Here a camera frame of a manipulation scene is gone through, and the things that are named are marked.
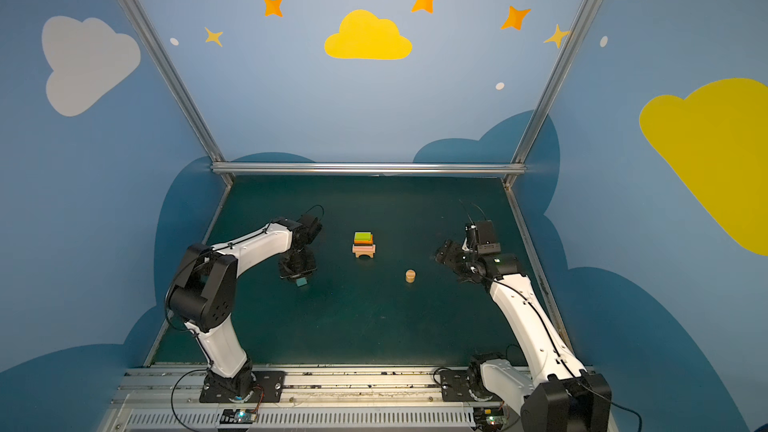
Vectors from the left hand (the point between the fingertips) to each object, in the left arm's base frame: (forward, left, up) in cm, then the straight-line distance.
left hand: (309, 277), depth 92 cm
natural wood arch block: (+9, -15, 0) cm, 18 cm away
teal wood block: (-2, +2, +2) cm, 4 cm away
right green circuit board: (-35, -50, -3) cm, 61 cm away
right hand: (+1, -42, +14) cm, 44 cm away
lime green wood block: (+10, -17, +7) cm, 21 cm away
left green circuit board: (-35, +11, -2) cm, 37 cm away
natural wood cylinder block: (+1, -32, 0) cm, 32 cm away
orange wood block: (+10, -17, +5) cm, 20 cm away
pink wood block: (+9, -16, +3) cm, 19 cm away
